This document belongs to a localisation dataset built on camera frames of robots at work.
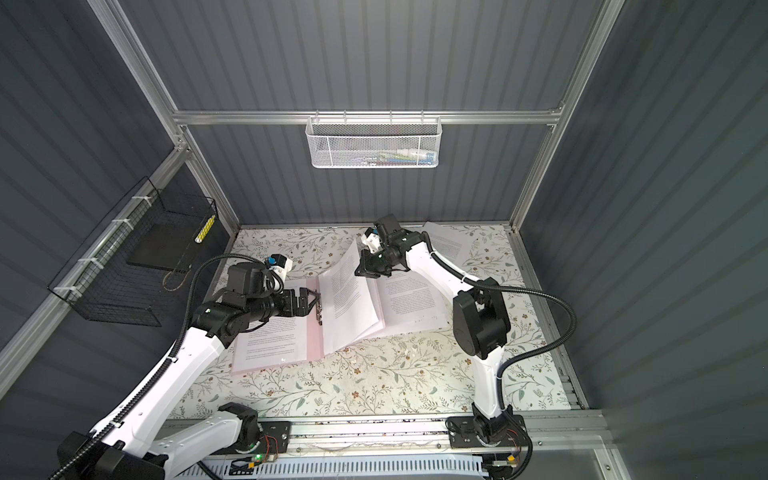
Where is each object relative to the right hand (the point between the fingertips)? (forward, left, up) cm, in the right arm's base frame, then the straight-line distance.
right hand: (357, 275), depth 87 cm
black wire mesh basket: (+5, +55, +16) cm, 57 cm away
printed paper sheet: (-14, +25, -15) cm, 32 cm away
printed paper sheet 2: (-8, +2, -5) cm, 10 cm away
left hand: (-10, +12, +5) cm, 17 cm away
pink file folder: (-11, +14, -15) cm, 23 cm away
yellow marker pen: (+6, +41, +14) cm, 44 cm away
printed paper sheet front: (-1, -16, -16) cm, 22 cm away
